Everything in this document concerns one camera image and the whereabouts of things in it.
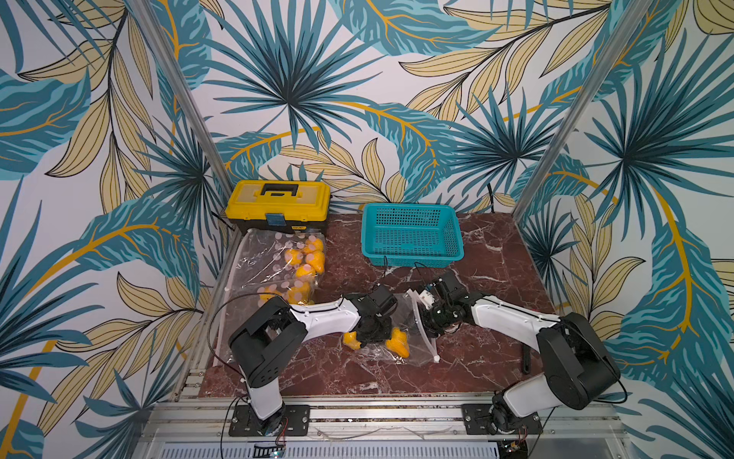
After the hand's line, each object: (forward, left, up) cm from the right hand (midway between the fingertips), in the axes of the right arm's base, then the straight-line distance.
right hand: (405, 329), depth 84 cm
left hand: (-2, +6, -4) cm, 8 cm away
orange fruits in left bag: (+25, +31, +2) cm, 39 cm away
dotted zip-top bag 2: (+36, +47, 0) cm, 59 cm away
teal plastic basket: (+40, -7, -4) cm, 41 cm away
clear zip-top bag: (+1, 0, +7) cm, 7 cm away
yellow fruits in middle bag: (+13, +33, 0) cm, 36 cm away
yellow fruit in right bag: (-2, +16, 0) cm, 16 cm away
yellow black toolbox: (+42, +36, +12) cm, 56 cm away
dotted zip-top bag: (+22, +50, 0) cm, 55 cm away
